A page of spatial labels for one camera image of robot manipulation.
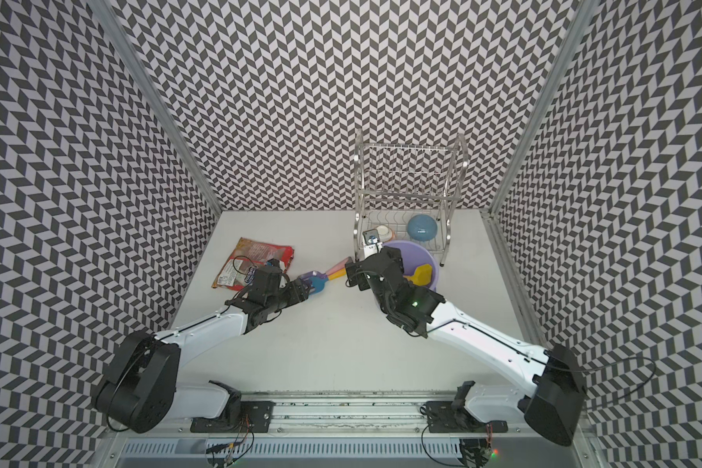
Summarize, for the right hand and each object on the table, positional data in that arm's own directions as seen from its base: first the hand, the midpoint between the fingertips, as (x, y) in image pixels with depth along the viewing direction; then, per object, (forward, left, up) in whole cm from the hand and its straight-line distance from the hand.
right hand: (368, 259), depth 75 cm
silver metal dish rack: (+20, -11, +5) cm, 23 cm away
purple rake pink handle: (+8, +21, -21) cm, 31 cm away
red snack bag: (+16, +44, -21) cm, 52 cm away
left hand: (+1, +21, -19) cm, 29 cm away
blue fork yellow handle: (+6, +17, -22) cm, 28 cm away
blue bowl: (+26, -20, -17) cm, 37 cm away
